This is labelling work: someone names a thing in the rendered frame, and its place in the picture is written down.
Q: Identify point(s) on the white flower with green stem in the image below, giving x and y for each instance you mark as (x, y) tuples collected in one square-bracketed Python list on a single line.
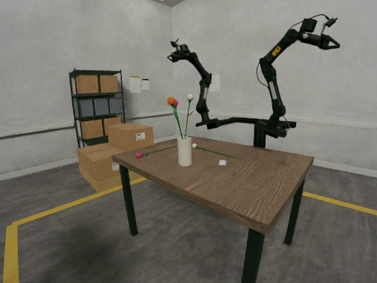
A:
[(190, 97)]

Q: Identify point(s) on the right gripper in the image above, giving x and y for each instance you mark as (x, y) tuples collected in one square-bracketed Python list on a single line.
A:
[(176, 56)]

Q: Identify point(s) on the white cylindrical vase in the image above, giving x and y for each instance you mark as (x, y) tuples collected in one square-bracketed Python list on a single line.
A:
[(184, 151)]

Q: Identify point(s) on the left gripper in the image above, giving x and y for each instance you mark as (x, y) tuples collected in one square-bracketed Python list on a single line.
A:
[(317, 39)]

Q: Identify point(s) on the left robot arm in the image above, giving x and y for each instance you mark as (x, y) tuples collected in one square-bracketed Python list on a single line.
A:
[(308, 25)]

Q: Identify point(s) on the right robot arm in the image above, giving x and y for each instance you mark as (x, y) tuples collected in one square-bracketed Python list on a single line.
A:
[(201, 106)]

